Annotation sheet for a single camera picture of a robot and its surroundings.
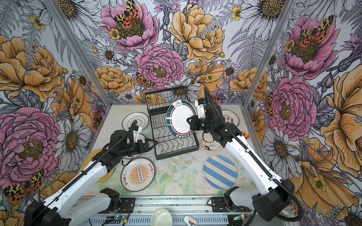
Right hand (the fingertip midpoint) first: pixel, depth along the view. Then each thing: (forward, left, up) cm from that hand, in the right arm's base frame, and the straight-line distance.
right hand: (188, 124), depth 72 cm
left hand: (-6, +20, -13) cm, 24 cm away
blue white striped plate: (-14, -18, -29) cm, 37 cm away
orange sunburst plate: (-14, +30, -29) cm, 44 cm away
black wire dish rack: (+5, +15, -28) cm, 32 cm away
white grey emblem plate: (+28, +35, -28) cm, 53 cm away
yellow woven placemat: (-4, +63, -27) cm, 69 cm away
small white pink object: (-36, +2, -27) cm, 45 cm away
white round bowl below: (-35, +15, -29) cm, 48 cm away
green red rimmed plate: (+6, +5, +2) cm, 8 cm away
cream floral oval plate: (-12, -8, +2) cm, 14 cm away
